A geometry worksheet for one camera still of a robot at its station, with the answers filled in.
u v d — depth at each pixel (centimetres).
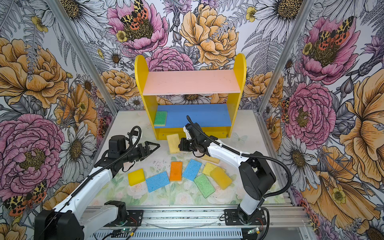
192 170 90
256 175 46
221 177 87
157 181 85
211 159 94
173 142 87
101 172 54
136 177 87
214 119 94
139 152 71
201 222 75
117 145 62
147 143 72
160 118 97
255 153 49
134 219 73
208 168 90
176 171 88
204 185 83
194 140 74
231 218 74
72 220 42
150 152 71
